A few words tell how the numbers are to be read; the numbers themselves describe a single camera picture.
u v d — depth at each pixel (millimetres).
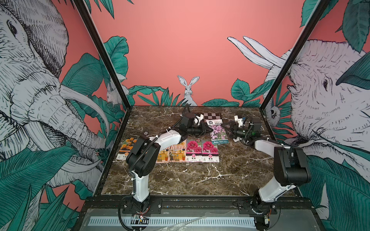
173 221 701
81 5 687
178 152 943
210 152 953
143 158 497
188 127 736
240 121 859
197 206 752
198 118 856
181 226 687
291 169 467
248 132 747
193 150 953
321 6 687
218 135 856
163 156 929
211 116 1120
